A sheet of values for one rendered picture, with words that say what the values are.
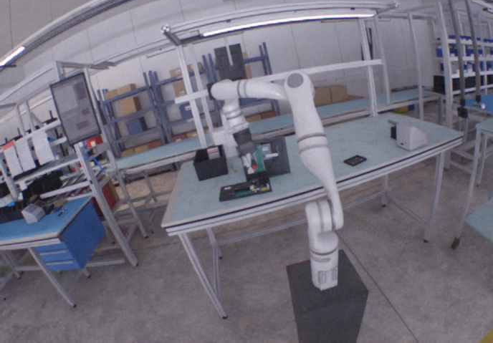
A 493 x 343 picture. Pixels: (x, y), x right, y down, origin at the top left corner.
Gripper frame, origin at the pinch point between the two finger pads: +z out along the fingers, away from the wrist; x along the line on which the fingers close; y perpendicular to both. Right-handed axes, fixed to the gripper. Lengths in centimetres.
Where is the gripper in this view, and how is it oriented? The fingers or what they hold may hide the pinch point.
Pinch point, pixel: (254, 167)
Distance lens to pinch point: 100.5
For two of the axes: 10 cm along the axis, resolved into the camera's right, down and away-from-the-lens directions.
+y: -0.6, -3.2, 9.4
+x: -9.3, 3.6, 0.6
